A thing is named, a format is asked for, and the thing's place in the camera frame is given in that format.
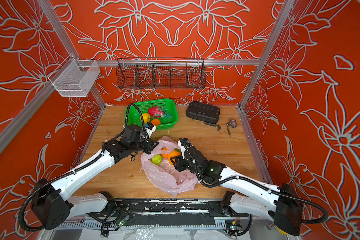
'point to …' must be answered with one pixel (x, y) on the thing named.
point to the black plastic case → (203, 112)
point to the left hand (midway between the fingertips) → (157, 141)
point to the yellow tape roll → (282, 232)
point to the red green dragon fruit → (158, 112)
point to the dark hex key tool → (214, 125)
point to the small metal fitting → (233, 123)
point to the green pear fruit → (156, 159)
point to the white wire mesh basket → (74, 78)
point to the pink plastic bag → (165, 176)
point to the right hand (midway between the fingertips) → (171, 158)
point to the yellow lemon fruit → (146, 118)
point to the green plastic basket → (169, 105)
